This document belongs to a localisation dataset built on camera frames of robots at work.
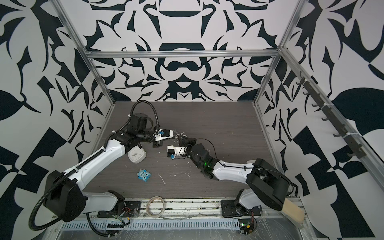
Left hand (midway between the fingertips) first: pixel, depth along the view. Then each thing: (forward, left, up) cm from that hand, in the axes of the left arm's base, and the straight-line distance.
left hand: (174, 131), depth 76 cm
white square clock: (-3, +24, -19) cm, 31 cm away
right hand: (+1, -5, -1) cm, 5 cm away
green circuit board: (-39, -33, -23) cm, 56 cm away
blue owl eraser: (-14, +18, -21) cm, 31 cm away
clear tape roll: (-30, +14, -24) cm, 41 cm away
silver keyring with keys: (0, -3, -3) cm, 4 cm away
